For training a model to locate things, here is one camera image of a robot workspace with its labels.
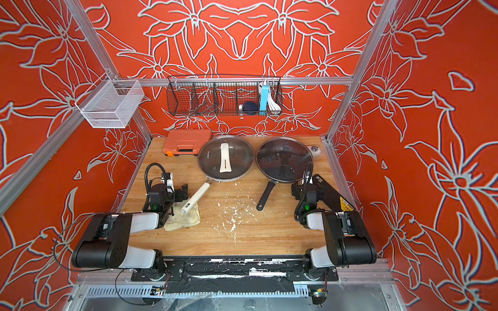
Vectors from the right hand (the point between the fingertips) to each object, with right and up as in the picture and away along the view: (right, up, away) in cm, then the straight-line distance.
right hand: (304, 181), depth 91 cm
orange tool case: (-65, +21, +22) cm, 72 cm away
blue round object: (-26, +37, +4) cm, 45 cm away
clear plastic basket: (-95, +38, +1) cm, 102 cm away
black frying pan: (-17, -2, -3) cm, 17 cm away
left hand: (-62, -2, +2) cm, 63 cm away
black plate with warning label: (+13, -8, 0) cm, 15 cm away
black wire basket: (-46, +45, +10) cm, 65 cm away
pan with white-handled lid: (-40, +11, 0) cm, 41 cm away
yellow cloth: (-60, -16, -6) cm, 62 cm away
